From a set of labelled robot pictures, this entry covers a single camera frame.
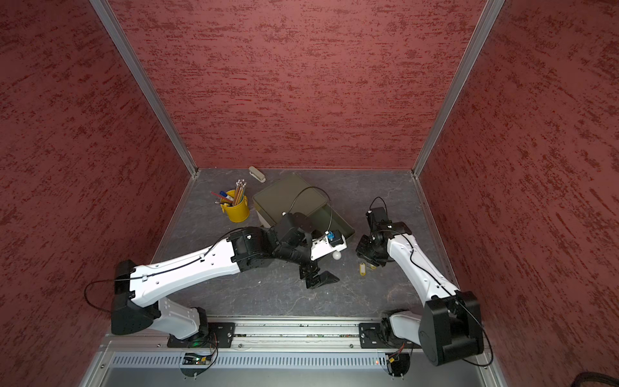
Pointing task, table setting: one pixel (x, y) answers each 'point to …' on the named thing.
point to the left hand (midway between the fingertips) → (328, 265)
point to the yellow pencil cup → (238, 213)
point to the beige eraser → (256, 174)
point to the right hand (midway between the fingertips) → (360, 260)
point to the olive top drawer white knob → (326, 218)
